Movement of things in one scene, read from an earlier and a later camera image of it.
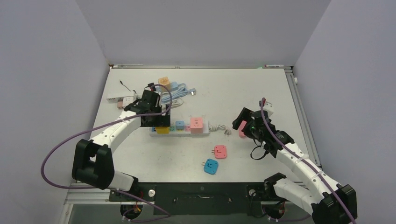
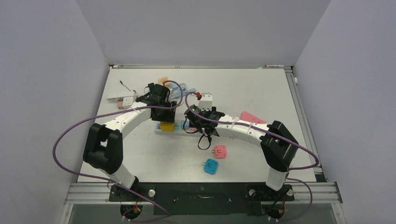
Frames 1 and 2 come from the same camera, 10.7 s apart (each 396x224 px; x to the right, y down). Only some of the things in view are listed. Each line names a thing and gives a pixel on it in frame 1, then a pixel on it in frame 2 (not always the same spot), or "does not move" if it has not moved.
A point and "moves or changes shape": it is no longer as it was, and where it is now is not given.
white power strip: x=113 y=97 does not move
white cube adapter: x=127 y=101 does not move
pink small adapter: x=120 y=104 does not move
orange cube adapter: x=165 y=81 does not move
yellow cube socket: x=162 y=130 moves or changes shape
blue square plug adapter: x=210 y=166 does not move
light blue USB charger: x=180 y=125 moves or changes shape
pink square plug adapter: x=220 y=151 does not move
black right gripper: x=245 y=115 -> x=210 y=112
